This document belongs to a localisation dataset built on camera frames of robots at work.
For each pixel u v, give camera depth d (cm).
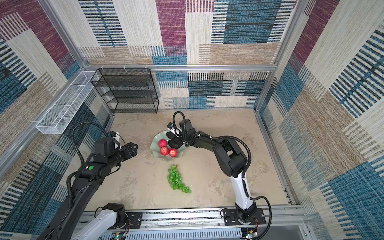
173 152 92
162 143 96
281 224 76
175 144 94
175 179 83
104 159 55
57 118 72
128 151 67
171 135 87
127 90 110
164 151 92
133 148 69
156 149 94
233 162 55
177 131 86
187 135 78
